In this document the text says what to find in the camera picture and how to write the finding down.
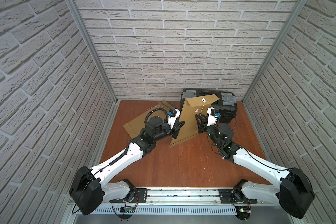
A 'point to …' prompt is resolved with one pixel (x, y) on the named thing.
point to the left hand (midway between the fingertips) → (186, 121)
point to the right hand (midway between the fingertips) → (198, 115)
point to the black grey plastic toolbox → (227, 104)
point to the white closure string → (200, 115)
